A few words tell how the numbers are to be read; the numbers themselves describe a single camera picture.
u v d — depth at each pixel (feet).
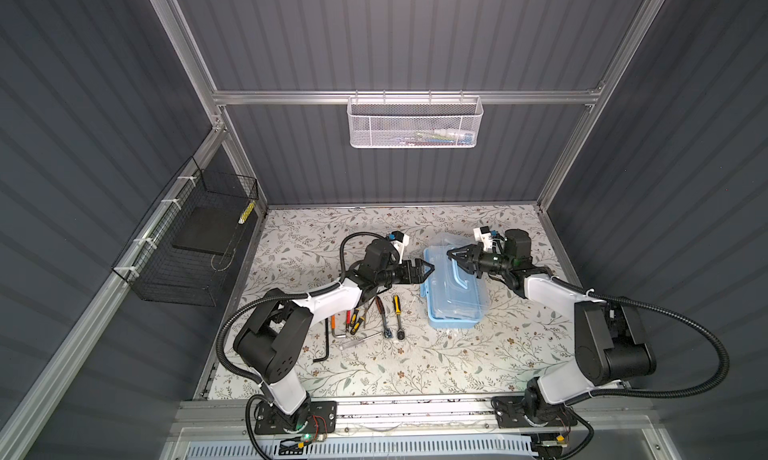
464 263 2.62
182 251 2.36
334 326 2.92
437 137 3.03
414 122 3.67
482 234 2.77
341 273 2.20
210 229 2.41
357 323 2.91
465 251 2.70
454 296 2.79
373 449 2.53
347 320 2.95
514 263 2.37
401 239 2.65
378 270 2.28
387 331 2.84
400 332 2.85
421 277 2.52
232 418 2.46
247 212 2.68
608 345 1.49
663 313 1.39
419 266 2.53
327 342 2.83
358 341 2.83
